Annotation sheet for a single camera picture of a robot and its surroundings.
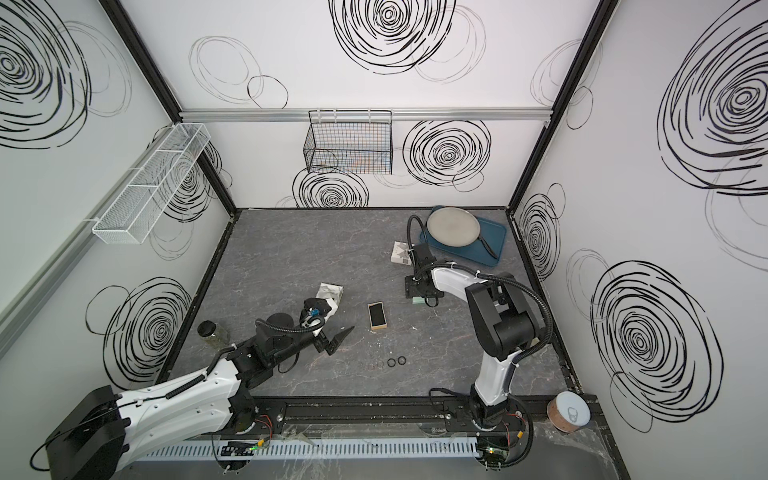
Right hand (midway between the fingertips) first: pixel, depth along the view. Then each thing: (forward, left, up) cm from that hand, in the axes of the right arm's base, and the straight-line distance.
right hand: (422, 289), depth 97 cm
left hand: (-15, +23, +13) cm, 30 cm away
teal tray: (+26, -28, 0) cm, 38 cm away
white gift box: (-3, +29, +3) cm, 30 cm away
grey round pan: (+27, -14, +1) cm, 30 cm away
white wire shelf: (+1, +73, +34) cm, 81 cm away
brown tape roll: (-35, -33, +5) cm, 48 cm away
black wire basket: (+78, +33, +5) cm, 85 cm away
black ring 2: (-22, +5, 0) cm, 23 cm away
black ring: (-23, +10, 0) cm, 25 cm away
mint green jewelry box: (-6, +2, +5) cm, 8 cm away
